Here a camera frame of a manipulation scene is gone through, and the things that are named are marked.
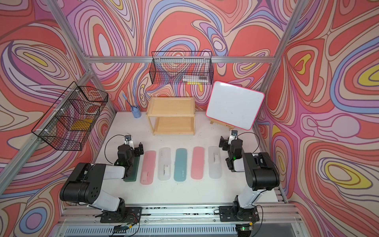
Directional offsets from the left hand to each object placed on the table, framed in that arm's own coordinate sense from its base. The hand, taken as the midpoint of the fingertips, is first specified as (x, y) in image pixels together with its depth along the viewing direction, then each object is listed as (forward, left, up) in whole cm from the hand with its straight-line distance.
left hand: (134, 143), depth 93 cm
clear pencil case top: (-10, -52, -6) cm, 53 cm away
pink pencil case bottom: (-13, -10, -8) cm, 18 cm away
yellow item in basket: (-5, +17, +24) cm, 30 cm away
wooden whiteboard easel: (+23, -53, -3) cm, 57 cm away
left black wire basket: (-2, +27, +22) cm, 35 cm away
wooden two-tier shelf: (+12, -25, +14) cm, 31 cm away
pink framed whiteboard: (+24, -66, +12) cm, 71 cm away
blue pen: (+38, +15, +5) cm, 41 cm away
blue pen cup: (+28, +6, 0) cm, 29 cm away
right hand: (+3, -62, -1) cm, 62 cm away
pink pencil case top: (-11, -41, -6) cm, 43 cm away
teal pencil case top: (-15, -30, -6) cm, 34 cm away
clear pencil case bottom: (-11, -20, -6) cm, 24 cm away
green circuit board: (-44, -2, -9) cm, 45 cm away
